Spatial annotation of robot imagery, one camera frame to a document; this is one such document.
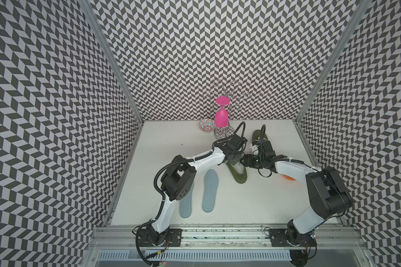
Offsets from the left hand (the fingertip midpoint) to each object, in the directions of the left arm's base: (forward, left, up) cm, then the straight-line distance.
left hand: (232, 155), depth 94 cm
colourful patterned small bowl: (+28, +15, -5) cm, 32 cm away
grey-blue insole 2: (-15, +12, -6) cm, 20 cm away
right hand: (-4, -6, -3) cm, 8 cm away
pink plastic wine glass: (+13, +6, +17) cm, 22 cm away
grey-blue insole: (-26, +25, -6) cm, 36 cm away
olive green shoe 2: (+14, -16, +1) cm, 21 cm away
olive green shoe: (-8, -4, -4) cm, 10 cm away
